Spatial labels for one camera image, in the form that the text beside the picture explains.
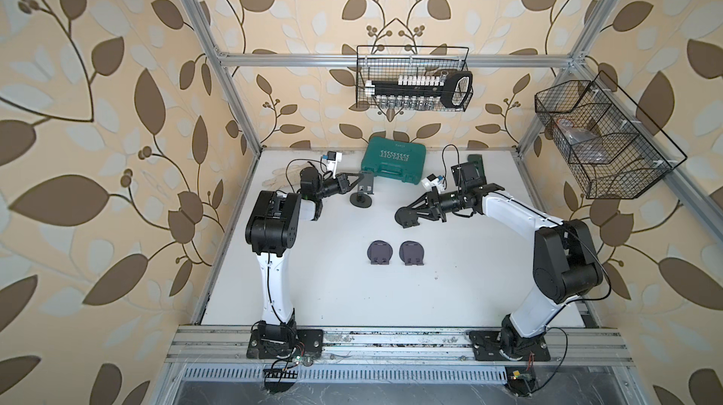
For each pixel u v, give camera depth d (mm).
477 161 1153
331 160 909
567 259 475
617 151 720
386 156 1118
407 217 833
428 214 801
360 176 953
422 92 849
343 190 887
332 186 889
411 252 918
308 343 742
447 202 769
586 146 702
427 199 793
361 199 1012
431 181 845
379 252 912
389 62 911
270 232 569
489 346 735
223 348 756
